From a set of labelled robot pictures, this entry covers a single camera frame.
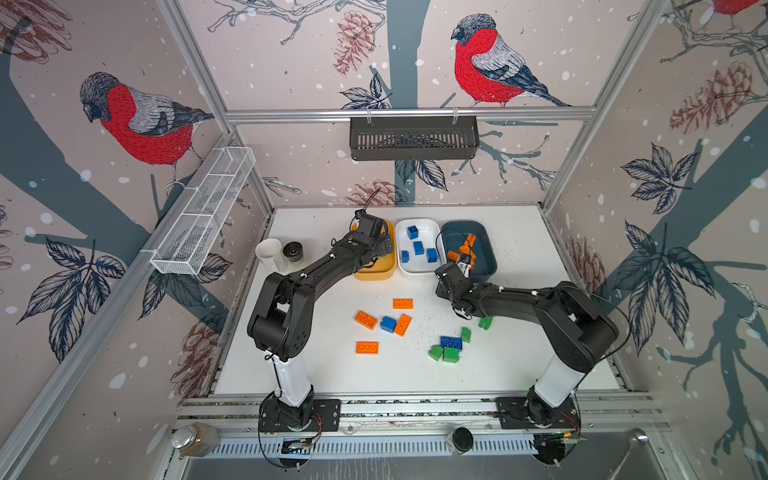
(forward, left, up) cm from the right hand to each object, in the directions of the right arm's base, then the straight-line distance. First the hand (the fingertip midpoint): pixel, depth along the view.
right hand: (445, 286), depth 96 cm
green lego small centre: (-16, -5, 0) cm, 17 cm away
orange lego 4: (-7, +14, 0) cm, 16 cm away
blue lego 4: (+11, +4, +2) cm, 12 cm away
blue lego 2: (-14, +18, +1) cm, 23 cm away
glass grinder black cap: (+5, +50, +11) cm, 51 cm away
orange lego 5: (+15, -8, 0) cm, 17 cm away
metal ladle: (-38, -42, -2) cm, 57 cm away
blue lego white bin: (+22, +11, +2) cm, 24 cm away
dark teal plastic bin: (+22, -5, +1) cm, 22 cm away
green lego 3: (-12, -11, 0) cm, 16 cm away
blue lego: (+11, +14, +1) cm, 18 cm away
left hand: (+9, +23, +13) cm, 27 cm away
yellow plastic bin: (+4, +21, +4) cm, 22 cm away
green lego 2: (-21, 0, -1) cm, 21 cm away
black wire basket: (+45, +11, +27) cm, 54 cm away
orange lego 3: (-13, +14, -1) cm, 19 cm away
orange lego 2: (-21, +24, 0) cm, 32 cm away
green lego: (-21, +4, -1) cm, 22 cm away
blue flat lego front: (-18, -1, -2) cm, 18 cm away
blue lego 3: (+16, +9, -1) cm, 19 cm away
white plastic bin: (+22, +4, 0) cm, 22 cm away
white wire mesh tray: (+3, +68, +32) cm, 75 cm away
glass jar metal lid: (-45, +58, +9) cm, 74 cm away
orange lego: (-12, +25, 0) cm, 28 cm away
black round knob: (-42, 0, +9) cm, 43 cm away
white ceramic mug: (+5, +58, +9) cm, 59 cm away
